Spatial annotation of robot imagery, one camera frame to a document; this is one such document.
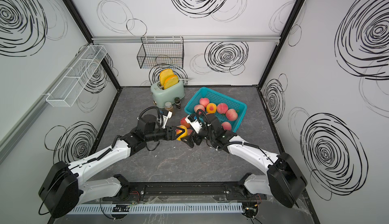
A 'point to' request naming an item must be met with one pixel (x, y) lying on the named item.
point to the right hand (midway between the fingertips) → (186, 133)
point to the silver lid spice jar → (168, 106)
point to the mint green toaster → (160, 96)
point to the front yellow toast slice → (170, 81)
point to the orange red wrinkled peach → (183, 122)
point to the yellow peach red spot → (179, 131)
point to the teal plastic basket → (217, 98)
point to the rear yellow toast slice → (164, 75)
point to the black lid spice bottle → (178, 103)
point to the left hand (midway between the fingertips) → (181, 131)
